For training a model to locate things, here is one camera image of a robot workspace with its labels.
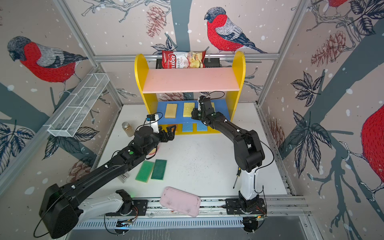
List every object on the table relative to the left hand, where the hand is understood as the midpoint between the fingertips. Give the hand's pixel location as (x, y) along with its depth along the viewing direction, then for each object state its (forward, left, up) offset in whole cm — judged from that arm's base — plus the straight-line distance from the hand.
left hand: (169, 126), depth 75 cm
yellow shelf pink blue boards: (+46, +5, -17) cm, 49 cm away
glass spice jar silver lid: (+12, +31, -18) cm, 38 cm away
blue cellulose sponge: (+16, -8, -23) cm, 29 cm away
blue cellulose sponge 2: (+16, -18, -23) cm, 33 cm away
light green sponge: (-14, +16, -25) cm, 33 cm away
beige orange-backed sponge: (+19, +2, -9) cm, 22 cm away
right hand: (+16, -10, -10) cm, 22 cm away
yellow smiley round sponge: (-15, +5, +2) cm, 16 cm away
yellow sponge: (+22, -9, -10) cm, 26 cm away
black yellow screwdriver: (-17, -38, -25) cm, 48 cm away
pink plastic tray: (-30, -6, -23) cm, 39 cm away
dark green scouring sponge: (-13, +8, -25) cm, 29 cm away
